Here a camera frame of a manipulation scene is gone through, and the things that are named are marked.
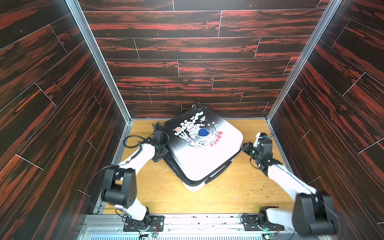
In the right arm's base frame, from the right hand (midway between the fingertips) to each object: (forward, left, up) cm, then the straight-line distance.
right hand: (246, 142), depth 89 cm
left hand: (-5, +51, -6) cm, 51 cm away
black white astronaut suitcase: (-10, +27, +9) cm, 30 cm away
